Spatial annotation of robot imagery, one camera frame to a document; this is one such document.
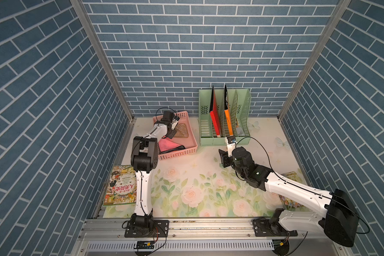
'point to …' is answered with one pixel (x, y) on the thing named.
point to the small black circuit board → (145, 245)
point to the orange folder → (226, 112)
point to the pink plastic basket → (190, 143)
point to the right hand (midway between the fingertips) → (223, 149)
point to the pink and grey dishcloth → (166, 145)
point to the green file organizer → (239, 105)
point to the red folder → (215, 112)
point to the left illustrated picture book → (121, 188)
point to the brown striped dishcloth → (181, 131)
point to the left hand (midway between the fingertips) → (170, 130)
